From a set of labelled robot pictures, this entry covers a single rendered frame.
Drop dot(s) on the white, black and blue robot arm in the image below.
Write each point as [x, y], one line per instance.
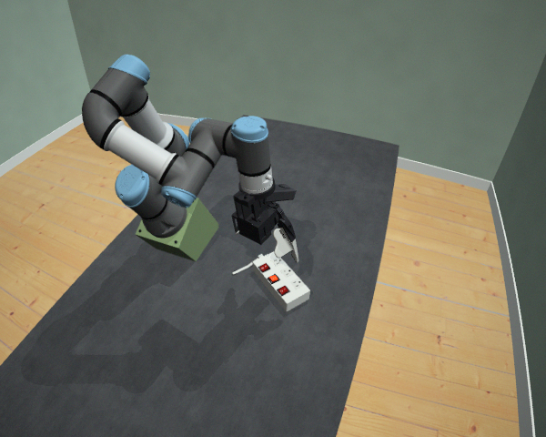
[183, 173]

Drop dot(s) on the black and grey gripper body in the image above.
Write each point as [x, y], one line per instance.
[261, 216]

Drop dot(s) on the white power strip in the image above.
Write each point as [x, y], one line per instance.
[287, 288]

